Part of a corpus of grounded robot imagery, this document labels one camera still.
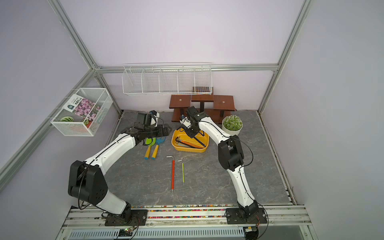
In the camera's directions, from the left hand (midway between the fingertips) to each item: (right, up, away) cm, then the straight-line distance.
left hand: (166, 130), depth 86 cm
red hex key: (+4, -25, +3) cm, 26 cm away
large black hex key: (+20, -8, +7) cm, 23 cm away
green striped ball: (-44, +6, -16) cm, 47 cm away
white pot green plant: (+41, +3, +8) cm, 42 cm away
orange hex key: (+14, -10, +14) cm, 22 cm away
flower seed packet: (-38, +11, -11) cm, 41 cm away
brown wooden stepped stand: (+33, +15, +15) cm, 40 cm away
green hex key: (+10, -25, +2) cm, 27 cm away
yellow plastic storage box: (+23, -7, +16) cm, 29 cm away
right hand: (+14, -1, +12) cm, 18 cm away
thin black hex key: (+7, -9, +15) cm, 19 cm away
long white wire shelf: (-2, +34, +13) cm, 36 cm away
